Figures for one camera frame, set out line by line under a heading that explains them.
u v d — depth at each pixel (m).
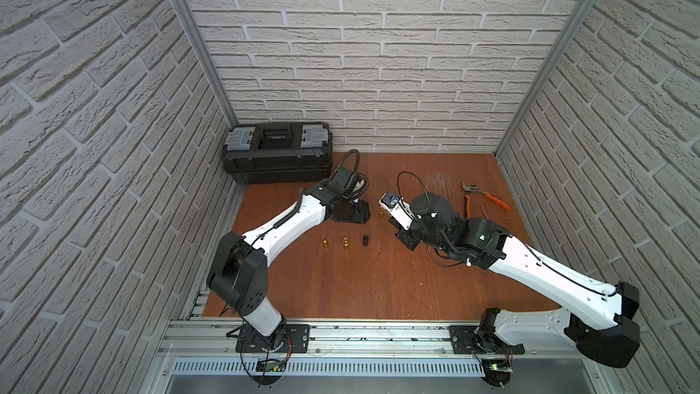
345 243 0.88
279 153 0.97
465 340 0.74
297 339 0.73
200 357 0.71
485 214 1.00
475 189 1.07
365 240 0.90
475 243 0.46
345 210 0.70
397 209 0.56
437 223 0.49
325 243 0.91
